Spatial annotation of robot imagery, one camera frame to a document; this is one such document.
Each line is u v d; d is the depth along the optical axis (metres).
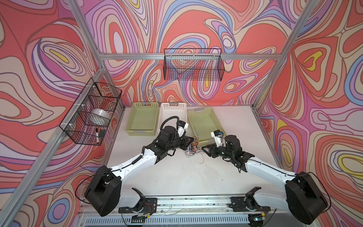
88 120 0.72
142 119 1.08
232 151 0.65
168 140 0.63
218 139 0.75
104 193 0.41
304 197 0.41
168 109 1.15
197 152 0.82
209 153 0.75
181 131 0.71
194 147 0.81
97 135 0.72
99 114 0.73
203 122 1.13
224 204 0.75
